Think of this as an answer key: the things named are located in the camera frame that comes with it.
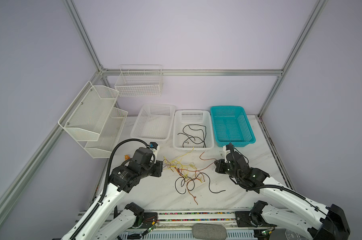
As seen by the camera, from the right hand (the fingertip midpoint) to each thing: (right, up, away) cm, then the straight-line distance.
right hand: (213, 161), depth 79 cm
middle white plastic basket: (-16, +27, +35) cm, 47 cm away
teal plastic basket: (+21, +21, +36) cm, 46 cm away
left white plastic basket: (-40, +23, +39) cm, 60 cm away
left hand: (-28, -1, -7) cm, 29 cm away
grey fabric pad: (-4, -30, -11) cm, 32 cm away
